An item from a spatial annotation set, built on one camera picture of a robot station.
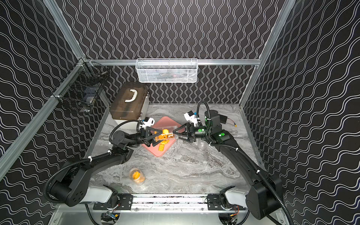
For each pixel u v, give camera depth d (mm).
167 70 1256
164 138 678
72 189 427
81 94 939
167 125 703
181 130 630
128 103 971
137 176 771
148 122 715
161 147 948
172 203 763
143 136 638
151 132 665
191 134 606
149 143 677
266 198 394
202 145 926
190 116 677
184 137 690
